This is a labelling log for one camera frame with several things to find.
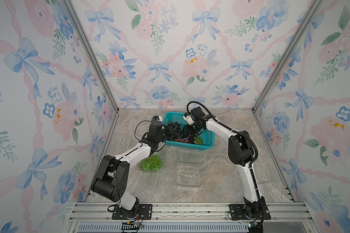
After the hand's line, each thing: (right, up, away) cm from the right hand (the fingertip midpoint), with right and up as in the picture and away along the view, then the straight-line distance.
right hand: (184, 130), depth 105 cm
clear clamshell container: (+2, -23, -15) cm, 28 cm away
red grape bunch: (-3, -6, -7) cm, 10 cm away
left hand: (-6, +3, -17) cm, 18 cm away
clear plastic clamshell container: (-16, -24, -17) cm, 34 cm away
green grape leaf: (+8, -6, -10) cm, 15 cm away
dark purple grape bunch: (-5, +1, -2) cm, 6 cm away
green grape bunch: (-19, -18, -21) cm, 33 cm away
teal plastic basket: (+16, -4, -6) cm, 17 cm away
